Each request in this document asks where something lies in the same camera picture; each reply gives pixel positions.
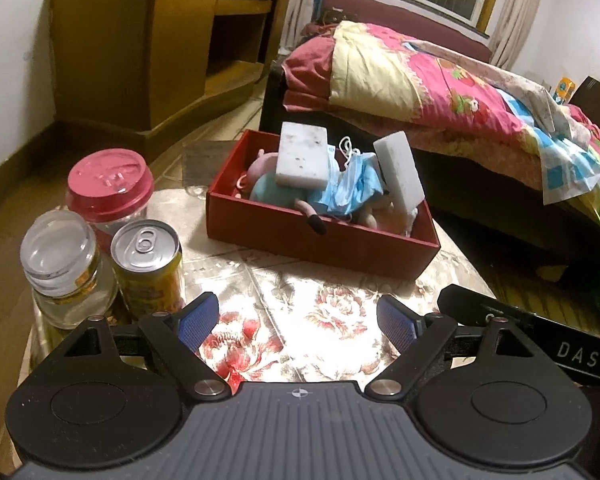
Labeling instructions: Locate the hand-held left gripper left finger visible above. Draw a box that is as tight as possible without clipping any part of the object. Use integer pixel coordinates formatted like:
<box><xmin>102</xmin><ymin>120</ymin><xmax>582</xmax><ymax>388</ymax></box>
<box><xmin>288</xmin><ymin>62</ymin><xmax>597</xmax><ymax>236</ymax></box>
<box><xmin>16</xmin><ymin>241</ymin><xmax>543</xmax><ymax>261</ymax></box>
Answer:
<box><xmin>45</xmin><ymin>291</ymin><xmax>231</xmax><ymax>401</ymax></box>

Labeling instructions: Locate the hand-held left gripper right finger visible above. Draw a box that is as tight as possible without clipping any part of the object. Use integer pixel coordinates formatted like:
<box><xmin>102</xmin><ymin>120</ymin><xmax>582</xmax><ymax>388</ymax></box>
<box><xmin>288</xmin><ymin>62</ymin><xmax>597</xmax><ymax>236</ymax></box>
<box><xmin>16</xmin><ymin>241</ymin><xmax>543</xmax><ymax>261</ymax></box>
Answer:
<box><xmin>365</xmin><ymin>294</ymin><xmax>548</xmax><ymax>401</ymax></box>

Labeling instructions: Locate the beige plush toy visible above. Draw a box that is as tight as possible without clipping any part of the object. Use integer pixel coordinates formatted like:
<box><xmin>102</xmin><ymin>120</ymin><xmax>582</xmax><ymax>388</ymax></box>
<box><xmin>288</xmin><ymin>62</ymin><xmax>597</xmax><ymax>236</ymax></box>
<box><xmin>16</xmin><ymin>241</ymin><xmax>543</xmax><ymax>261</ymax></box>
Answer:
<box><xmin>357</xmin><ymin>200</ymin><xmax>406</xmax><ymax>236</ymax></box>

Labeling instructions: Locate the red cardboard box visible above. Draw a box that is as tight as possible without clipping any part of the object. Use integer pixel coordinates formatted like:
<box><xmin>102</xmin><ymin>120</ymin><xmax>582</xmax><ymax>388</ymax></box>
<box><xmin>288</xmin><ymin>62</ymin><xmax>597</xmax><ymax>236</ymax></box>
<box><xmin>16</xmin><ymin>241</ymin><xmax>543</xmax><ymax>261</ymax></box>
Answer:
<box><xmin>205</xmin><ymin>129</ymin><xmax>441</xmax><ymax>283</ymax></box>

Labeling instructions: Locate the blue face mask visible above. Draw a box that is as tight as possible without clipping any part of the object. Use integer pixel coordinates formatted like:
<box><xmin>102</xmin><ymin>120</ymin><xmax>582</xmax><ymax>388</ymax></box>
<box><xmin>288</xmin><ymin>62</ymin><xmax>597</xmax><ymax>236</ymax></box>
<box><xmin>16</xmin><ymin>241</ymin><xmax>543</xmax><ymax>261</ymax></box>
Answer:
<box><xmin>300</xmin><ymin>180</ymin><xmax>381</xmax><ymax>221</ymax></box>
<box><xmin>325</xmin><ymin>136</ymin><xmax>383</xmax><ymax>196</ymax></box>

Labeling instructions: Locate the pink pig plush toy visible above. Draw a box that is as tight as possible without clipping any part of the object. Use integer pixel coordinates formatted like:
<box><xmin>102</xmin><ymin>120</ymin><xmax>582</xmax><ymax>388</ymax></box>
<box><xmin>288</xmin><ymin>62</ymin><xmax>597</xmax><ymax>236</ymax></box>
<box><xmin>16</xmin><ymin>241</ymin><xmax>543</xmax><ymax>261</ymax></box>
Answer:
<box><xmin>232</xmin><ymin>149</ymin><xmax>328</xmax><ymax>235</ymax></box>

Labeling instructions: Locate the speckled white sponge block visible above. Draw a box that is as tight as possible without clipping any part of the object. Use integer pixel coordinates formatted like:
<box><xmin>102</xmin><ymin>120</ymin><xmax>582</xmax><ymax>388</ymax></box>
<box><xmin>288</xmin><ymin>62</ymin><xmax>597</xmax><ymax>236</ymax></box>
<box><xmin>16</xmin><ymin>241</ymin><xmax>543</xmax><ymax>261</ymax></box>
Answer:
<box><xmin>275</xmin><ymin>122</ymin><xmax>329</xmax><ymax>191</ymax></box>

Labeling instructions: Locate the yellow drink can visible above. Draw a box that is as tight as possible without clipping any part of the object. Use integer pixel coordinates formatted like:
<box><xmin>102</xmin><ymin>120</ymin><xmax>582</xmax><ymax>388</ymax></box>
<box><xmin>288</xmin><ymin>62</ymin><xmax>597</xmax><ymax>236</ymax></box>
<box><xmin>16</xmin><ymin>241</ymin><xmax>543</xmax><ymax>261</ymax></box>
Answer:
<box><xmin>111</xmin><ymin>221</ymin><xmax>185</xmax><ymax>320</ymax></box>

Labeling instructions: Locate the bed with colourful quilt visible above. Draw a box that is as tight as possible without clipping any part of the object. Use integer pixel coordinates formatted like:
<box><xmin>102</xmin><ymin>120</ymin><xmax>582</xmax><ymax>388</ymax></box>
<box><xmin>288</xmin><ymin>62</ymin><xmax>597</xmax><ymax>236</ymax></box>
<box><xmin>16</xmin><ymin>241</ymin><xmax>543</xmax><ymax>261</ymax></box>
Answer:
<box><xmin>257</xmin><ymin>67</ymin><xmax>600</xmax><ymax>271</ymax></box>

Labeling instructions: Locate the clear glass jar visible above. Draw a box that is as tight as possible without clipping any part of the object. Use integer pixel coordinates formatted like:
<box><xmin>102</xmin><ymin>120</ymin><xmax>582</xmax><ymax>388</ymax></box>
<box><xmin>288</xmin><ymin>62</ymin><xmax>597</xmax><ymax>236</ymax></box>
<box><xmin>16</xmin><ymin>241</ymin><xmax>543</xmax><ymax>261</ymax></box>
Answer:
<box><xmin>20</xmin><ymin>210</ymin><xmax>118</xmax><ymax>330</ymax></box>

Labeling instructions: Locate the clear plastic container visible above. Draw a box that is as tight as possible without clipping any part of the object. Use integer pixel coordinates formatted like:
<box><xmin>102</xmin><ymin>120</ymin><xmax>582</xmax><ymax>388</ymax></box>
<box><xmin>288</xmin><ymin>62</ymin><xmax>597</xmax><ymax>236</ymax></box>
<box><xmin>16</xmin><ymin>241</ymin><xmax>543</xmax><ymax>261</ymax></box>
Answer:
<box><xmin>182</xmin><ymin>140</ymin><xmax>233</xmax><ymax>200</ymax></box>

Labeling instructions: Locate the pink-lid plastic jar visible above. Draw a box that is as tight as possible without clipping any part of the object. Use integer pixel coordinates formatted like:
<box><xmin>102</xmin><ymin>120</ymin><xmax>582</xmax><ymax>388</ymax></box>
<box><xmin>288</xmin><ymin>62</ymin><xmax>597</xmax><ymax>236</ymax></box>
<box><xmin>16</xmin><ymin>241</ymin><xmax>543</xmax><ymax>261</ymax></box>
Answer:
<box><xmin>65</xmin><ymin>148</ymin><xmax>154</xmax><ymax>251</ymax></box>

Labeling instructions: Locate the blue patterned white sheet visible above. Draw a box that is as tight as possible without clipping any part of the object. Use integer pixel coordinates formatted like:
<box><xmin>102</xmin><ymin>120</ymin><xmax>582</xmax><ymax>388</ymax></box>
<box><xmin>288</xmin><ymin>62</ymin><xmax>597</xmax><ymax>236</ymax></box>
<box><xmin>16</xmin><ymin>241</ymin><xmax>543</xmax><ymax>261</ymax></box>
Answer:
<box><xmin>405</xmin><ymin>40</ymin><xmax>600</xmax><ymax>206</ymax></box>

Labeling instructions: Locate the bed with floral quilt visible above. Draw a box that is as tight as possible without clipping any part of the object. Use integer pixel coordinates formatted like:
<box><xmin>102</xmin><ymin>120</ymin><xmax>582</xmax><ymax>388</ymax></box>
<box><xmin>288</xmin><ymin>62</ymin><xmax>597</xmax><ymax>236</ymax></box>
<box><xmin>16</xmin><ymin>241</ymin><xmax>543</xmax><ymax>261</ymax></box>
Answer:
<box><xmin>282</xmin><ymin>21</ymin><xmax>600</xmax><ymax>238</ymax></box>

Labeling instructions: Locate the orange yellow box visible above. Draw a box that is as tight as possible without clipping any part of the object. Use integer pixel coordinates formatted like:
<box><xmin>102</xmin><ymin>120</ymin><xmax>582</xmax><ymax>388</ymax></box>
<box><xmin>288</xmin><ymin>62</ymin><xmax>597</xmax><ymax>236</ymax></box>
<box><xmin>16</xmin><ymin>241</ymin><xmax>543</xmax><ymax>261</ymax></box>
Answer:
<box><xmin>555</xmin><ymin>77</ymin><xmax>577</xmax><ymax>106</ymax></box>

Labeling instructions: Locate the wooden desk cabinet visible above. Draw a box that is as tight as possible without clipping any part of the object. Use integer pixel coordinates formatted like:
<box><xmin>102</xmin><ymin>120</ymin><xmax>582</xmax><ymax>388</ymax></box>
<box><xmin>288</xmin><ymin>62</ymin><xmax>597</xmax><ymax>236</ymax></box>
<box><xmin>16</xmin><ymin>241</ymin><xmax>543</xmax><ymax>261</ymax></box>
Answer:
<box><xmin>47</xmin><ymin>0</ymin><xmax>293</xmax><ymax>143</ymax></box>

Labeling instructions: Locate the maroon sofa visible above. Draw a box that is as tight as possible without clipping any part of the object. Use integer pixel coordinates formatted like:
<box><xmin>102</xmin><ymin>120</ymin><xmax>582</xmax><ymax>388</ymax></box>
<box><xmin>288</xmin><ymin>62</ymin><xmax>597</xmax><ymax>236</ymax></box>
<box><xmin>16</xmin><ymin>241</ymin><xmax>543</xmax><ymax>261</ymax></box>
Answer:
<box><xmin>322</xmin><ymin>0</ymin><xmax>493</xmax><ymax>63</ymax></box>

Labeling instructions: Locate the beige curtain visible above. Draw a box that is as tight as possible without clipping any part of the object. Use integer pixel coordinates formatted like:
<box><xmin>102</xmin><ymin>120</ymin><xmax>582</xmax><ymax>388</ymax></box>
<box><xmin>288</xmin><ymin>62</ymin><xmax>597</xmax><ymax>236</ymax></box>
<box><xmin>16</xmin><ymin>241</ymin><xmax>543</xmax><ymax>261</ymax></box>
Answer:
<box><xmin>275</xmin><ymin>0</ymin><xmax>326</xmax><ymax>53</ymax></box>
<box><xmin>490</xmin><ymin>0</ymin><xmax>551</xmax><ymax>71</ymax></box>

